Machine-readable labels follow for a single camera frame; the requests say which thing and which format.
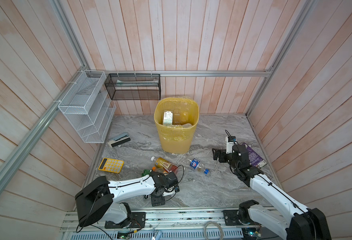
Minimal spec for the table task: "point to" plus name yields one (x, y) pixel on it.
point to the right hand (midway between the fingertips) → (220, 148)
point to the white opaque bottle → (187, 125)
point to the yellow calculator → (111, 165)
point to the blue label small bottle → (195, 163)
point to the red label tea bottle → (162, 163)
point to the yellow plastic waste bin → (176, 118)
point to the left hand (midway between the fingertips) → (154, 196)
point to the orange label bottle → (160, 170)
